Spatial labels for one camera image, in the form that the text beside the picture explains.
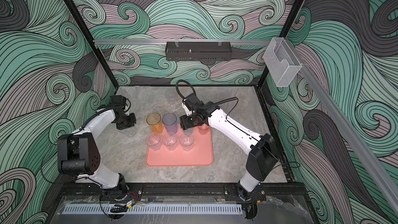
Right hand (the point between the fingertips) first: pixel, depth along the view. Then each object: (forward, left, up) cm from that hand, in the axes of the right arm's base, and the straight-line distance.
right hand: (184, 124), depth 79 cm
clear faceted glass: (+2, +32, -11) cm, 34 cm away
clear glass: (-1, +19, -17) cm, 25 cm away
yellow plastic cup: (+6, +17, -5) cm, 19 cm away
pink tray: (-9, -9, -20) cm, 23 cm away
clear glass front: (-3, +8, -11) cm, 14 cm away
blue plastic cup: (+7, +9, -7) cm, 14 cm away
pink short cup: (+7, -11, -16) cm, 21 cm away
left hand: (+6, +31, -8) cm, 33 cm away
